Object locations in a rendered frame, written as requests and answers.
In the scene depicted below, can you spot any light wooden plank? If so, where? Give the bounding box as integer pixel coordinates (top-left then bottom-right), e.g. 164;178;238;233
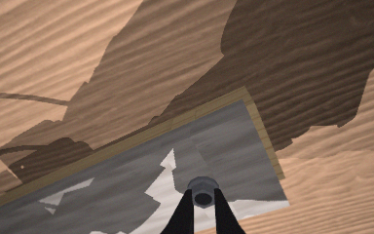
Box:
0;86;285;206

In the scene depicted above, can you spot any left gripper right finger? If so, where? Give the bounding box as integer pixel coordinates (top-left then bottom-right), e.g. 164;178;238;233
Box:
214;188;246;234

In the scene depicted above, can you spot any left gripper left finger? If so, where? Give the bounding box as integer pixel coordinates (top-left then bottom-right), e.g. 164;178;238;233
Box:
160;189;194;234

